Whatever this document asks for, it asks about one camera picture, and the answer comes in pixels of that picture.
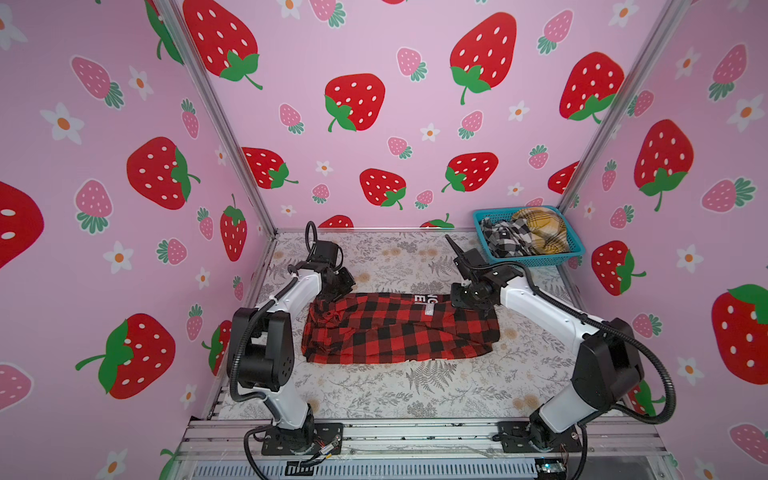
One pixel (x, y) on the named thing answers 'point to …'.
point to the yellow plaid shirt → (548, 229)
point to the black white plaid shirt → (508, 238)
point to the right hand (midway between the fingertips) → (453, 299)
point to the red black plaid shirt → (371, 328)
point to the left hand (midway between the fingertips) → (353, 285)
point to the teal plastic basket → (576, 249)
